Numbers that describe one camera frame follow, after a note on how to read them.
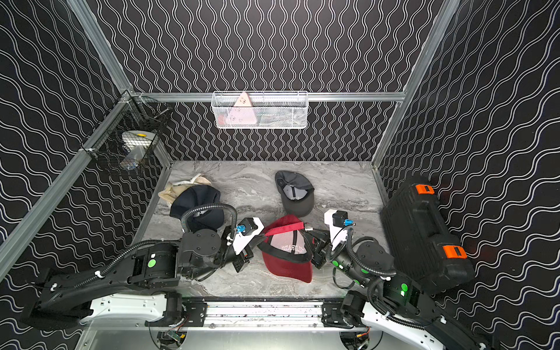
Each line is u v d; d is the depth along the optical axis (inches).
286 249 28.3
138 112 37.8
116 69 32.9
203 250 15.7
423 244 26.9
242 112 35.5
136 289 16.3
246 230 17.9
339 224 19.2
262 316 30.0
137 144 32.2
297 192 41.8
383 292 17.1
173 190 36.0
